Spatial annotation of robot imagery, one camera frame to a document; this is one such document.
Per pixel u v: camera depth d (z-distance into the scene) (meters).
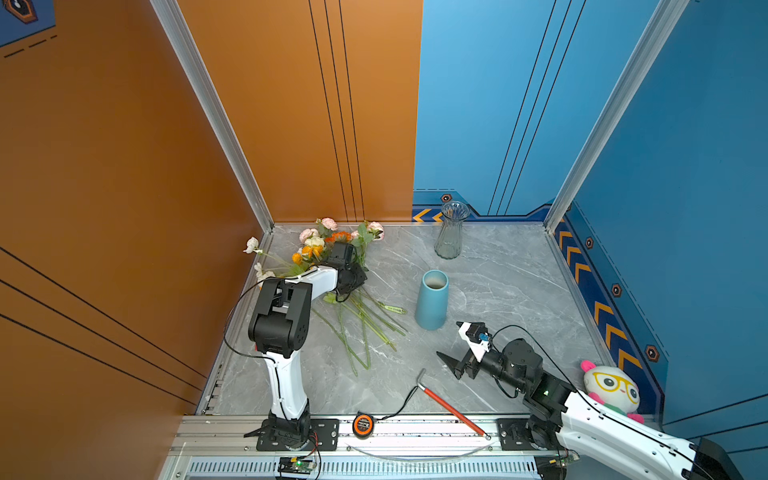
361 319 0.94
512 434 0.72
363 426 0.72
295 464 0.71
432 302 0.82
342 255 0.82
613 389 0.74
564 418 0.56
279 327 0.53
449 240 1.12
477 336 0.63
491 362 0.66
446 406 0.77
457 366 0.67
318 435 0.73
